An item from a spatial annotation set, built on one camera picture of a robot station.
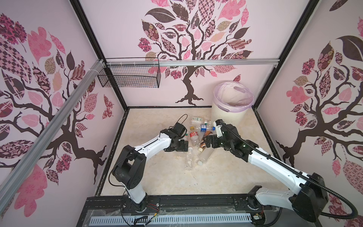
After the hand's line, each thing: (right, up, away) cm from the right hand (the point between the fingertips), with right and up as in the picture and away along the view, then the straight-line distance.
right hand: (209, 135), depth 80 cm
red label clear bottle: (-7, -5, +20) cm, 22 cm away
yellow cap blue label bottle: (0, +3, +20) cm, 21 cm away
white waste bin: (+17, +10, +9) cm, 22 cm away
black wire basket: (-44, +42, +15) cm, 63 cm away
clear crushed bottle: (-11, -17, +10) cm, 22 cm away
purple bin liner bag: (+21, +26, +21) cm, 40 cm away
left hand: (-18, -10, +9) cm, 22 cm away
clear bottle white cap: (0, -15, +11) cm, 19 cm away
